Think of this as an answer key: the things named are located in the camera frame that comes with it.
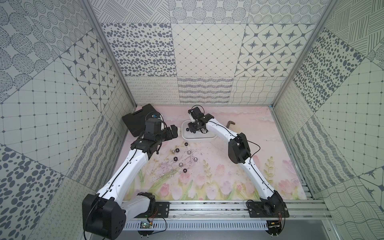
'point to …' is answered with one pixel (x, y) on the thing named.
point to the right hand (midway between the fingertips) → (194, 127)
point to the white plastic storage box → (186, 134)
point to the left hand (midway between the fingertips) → (169, 126)
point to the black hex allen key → (229, 123)
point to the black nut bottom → (185, 170)
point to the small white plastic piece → (179, 131)
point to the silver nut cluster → (195, 159)
